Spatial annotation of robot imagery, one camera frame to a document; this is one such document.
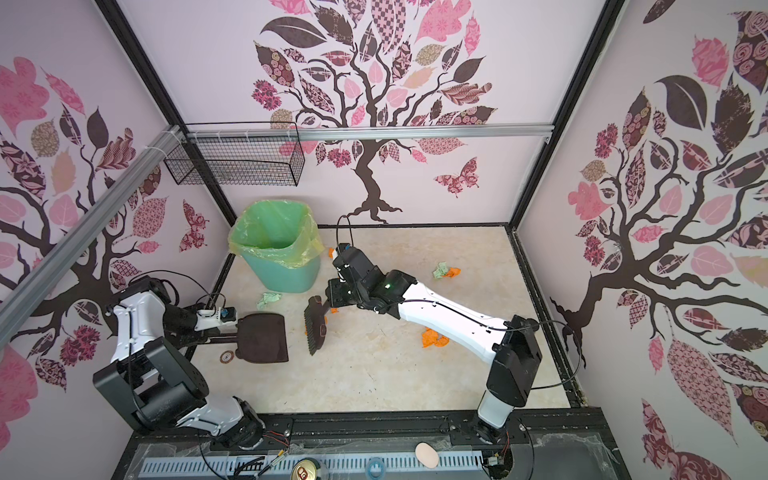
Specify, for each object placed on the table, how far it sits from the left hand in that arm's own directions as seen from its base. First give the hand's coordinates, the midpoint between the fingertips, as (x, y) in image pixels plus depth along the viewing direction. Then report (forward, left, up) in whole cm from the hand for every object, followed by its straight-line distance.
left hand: (208, 331), depth 79 cm
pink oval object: (-27, -59, -9) cm, 65 cm away
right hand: (+6, -34, +13) cm, 37 cm away
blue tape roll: (-30, -46, -11) cm, 56 cm away
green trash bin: (+21, -12, -5) cm, 25 cm away
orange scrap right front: (+3, -63, -10) cm, 64 cm away
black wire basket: (+52, -1, +22) cm, 56 cm away
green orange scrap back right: (+28, -69, -10) cm, 75 cm away
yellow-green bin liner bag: (+36, -13, +1) cm, 38 cm away
